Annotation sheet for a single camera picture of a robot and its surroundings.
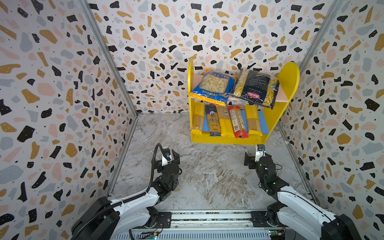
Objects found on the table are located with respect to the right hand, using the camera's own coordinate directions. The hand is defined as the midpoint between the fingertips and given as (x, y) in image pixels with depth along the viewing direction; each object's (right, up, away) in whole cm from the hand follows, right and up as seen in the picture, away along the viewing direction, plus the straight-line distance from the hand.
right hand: (253, 150), depth 84 cm
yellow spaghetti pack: (+4, +15, +10) cm, 18 cm away
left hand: (-49, 0, -5) cm, 49 cm away
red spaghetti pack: (-6, +16, +8) cm, 19 cm away
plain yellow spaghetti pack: (-14, +17, +11) cm, 24 cm away
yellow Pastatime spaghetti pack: (-32, +23, +15) cm, 42 cm away
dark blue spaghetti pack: (-21, +13, +7) cm, 26 cm away
